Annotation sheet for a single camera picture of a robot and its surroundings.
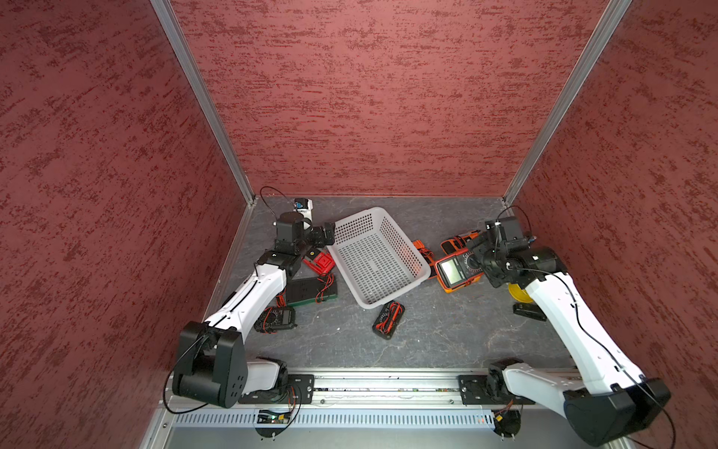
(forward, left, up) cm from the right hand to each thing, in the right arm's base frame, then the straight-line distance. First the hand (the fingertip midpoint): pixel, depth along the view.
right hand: (473, 258), depth 77 cm
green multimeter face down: (0, +51, -17) cm, 54 cm away
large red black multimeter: (-3, +4, -2) cm, 6 cm away
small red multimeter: (+9, +46, -15) cm, 50 cm away
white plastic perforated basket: (+13, +27, -20) cm, 36 cm away
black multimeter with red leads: (-11, +24, -17) cm, 31 cm away
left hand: (+13, +44, -1) cm, 46 cm away
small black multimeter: (-10, +59, -16) cm, 62 cm away
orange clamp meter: (+12, +8, -16) cm, 22 cm away
